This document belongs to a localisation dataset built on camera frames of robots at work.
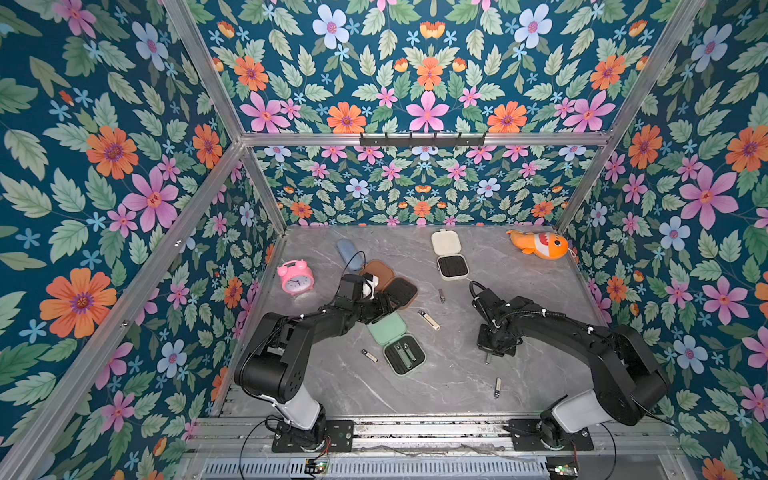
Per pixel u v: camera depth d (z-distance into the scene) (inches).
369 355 34.0
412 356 33.9
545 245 41.1
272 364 18.1
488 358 33.7
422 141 36.7
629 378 17.2
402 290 40.4
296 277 37.7
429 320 36.7
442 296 39.1
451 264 42.4
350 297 29.4
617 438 29.5
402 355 33.9
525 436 28.9
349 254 43.8
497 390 31.7
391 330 36.0
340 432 29.0
